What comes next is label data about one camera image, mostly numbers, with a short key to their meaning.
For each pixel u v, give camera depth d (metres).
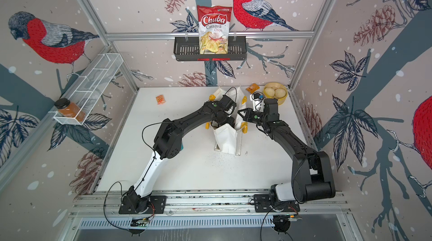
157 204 0.73
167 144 0.59
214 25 0.85
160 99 1.14
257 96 0.79
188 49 0.95
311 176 0.43
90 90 0.78
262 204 0.73
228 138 0.86
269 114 0.68
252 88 1.19
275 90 1.11
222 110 0.75
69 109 0.61
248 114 0.76
